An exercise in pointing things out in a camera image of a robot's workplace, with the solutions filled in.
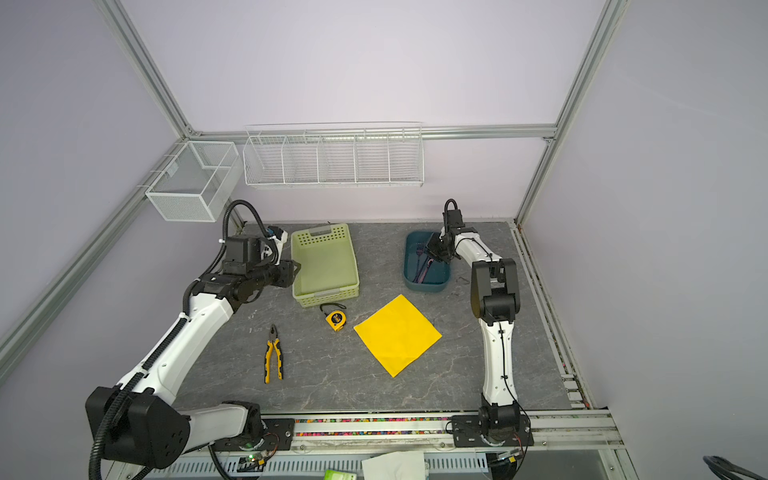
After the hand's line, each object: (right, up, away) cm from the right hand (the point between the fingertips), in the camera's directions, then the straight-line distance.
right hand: (427, 251), depth 107 cm
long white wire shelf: (-33, +34, -5) cm, 48 cm away
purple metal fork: (-3, 0, +4) cm, 5 cm away
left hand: (-40, -4, -26) cm, 48 cm away
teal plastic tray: (+3, -9, -5) cm, 11 cm away
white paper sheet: (-10, -46, -44) cm, 64 cm away
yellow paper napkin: (-11, -26, -15) cm, 32 cm away
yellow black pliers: (-48, -27, -19) cm, 58 cm away
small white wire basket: (-77, +22, -11) cm, 81 cm away
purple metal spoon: (-1, -7, -2) cm, 7 cm away
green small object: (-25, -51, -40) cm, 69 cm away
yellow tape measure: (-30, -21, -16) cm, 40 cm away
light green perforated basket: (-37, -6, +3) cm, 38 cm away
